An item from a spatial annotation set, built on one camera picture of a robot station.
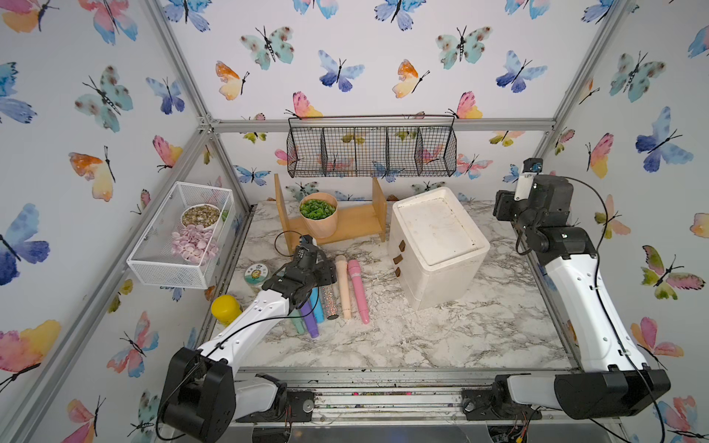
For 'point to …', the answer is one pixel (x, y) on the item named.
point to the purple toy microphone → (310, 318)
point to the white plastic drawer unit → (435, 248)
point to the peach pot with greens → (318, 214)
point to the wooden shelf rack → (353, 219)
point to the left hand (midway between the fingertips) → (330, 266)
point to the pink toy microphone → (354, 271)
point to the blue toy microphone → (318, 306)
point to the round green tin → (256, 273)
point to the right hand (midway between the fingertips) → (516, 190)
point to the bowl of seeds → (206, 215)
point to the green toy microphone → (299, 322)
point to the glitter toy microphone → (330, 303)
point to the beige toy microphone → (342, 272)
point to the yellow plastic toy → (225, 308)
